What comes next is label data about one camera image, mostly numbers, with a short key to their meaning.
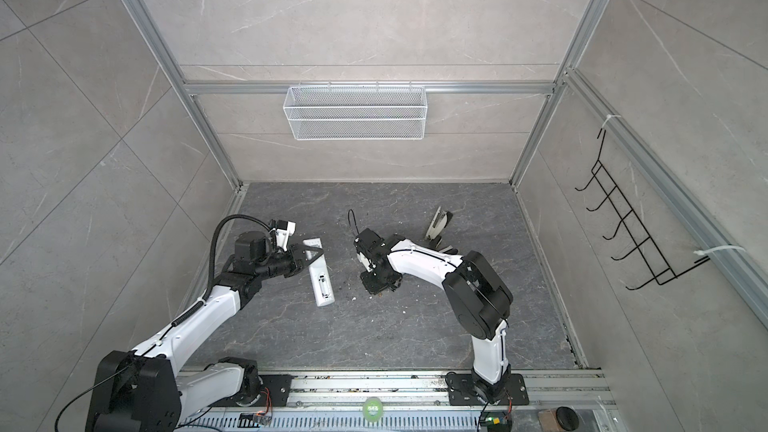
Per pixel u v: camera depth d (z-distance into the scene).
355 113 1.01
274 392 0.73
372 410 0.71
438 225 1.04
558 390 0.75
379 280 0.77
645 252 0.63
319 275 0.77
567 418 0.68
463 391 0.73
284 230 0.77
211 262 0.61
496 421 0.70
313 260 0.77
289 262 0.72
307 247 0.78
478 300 0.48
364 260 0.84
